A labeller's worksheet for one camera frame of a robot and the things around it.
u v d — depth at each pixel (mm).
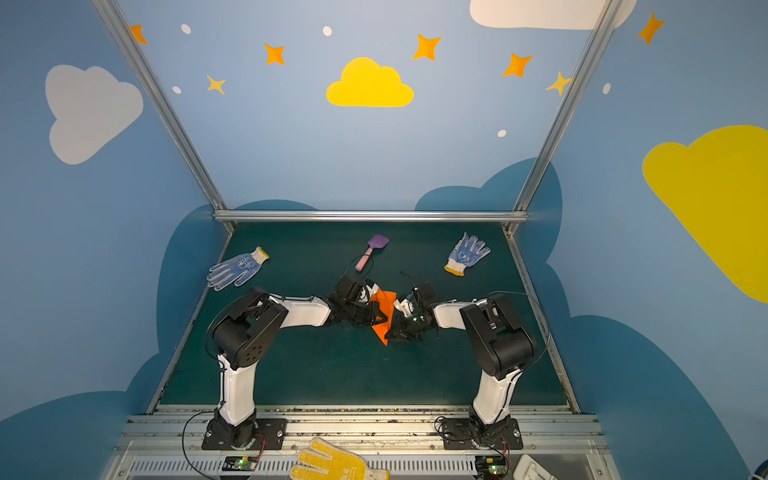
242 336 525
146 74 783
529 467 691
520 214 1153
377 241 1151
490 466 714
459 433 747
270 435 746
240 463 717
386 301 1008
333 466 703
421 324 833
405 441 748
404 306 914
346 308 798
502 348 493
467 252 1146
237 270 1074
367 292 825
